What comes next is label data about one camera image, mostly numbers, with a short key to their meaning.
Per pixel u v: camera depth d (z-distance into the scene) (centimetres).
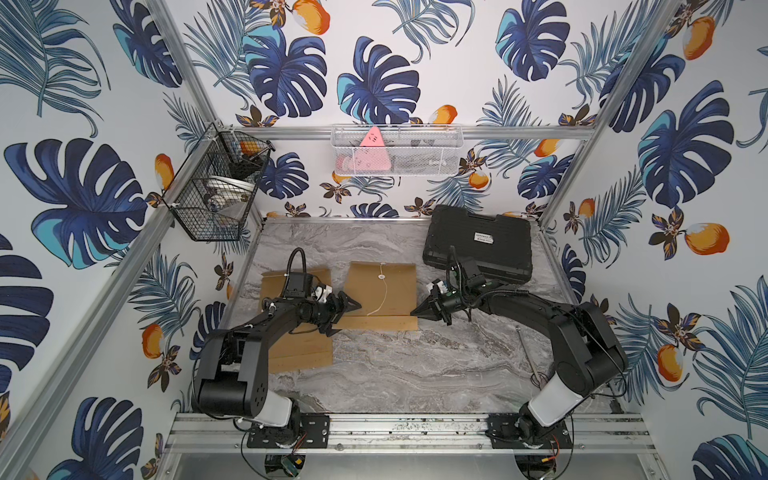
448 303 78
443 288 85
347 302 82
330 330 82
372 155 90
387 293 93
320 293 84
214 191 91
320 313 78
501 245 107
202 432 76
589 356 46
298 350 86
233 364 49
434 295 78
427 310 81
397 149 93
